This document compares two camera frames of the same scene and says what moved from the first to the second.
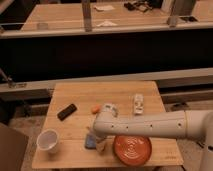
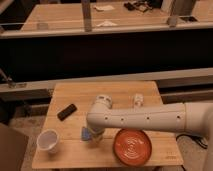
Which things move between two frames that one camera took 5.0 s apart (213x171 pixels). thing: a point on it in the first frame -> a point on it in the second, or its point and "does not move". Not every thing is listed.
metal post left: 87,18 does not move
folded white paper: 107,23 does not move
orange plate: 132,150 does not move
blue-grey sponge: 91,141 -> 85,134
